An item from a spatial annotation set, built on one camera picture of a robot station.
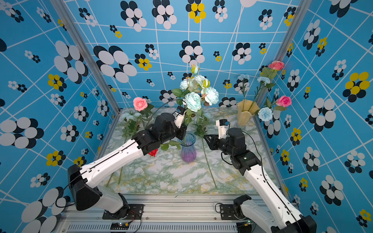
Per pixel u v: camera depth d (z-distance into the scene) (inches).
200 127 41.8
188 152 36.7
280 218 15.3
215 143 25.3
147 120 39.1
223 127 25.4
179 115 23.6
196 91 22.3
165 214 28.8
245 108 38.7
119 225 28.4
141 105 26.7
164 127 20.7
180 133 24.8
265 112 28.4
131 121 42.6
